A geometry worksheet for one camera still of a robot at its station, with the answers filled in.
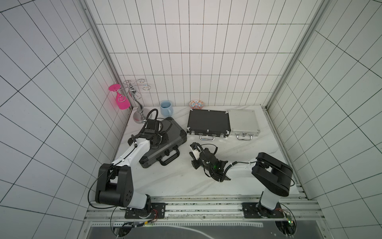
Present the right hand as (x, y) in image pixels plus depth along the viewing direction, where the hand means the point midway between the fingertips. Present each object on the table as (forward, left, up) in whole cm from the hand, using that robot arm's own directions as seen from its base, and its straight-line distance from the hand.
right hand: (191, 148), depth 89 cm
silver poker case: (+23, -36, -3) cm, 43 cm away
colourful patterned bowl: (+44, -1, -5) cm, 44 cm away
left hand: (+3, +16, +2) cm, 17 cm away
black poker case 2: (-1, +14, -2) cm, 14 cm away
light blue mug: (+33, +22, 0) cm, 39 cm away
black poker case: (+22, -10, -3) cm, 25 cm away
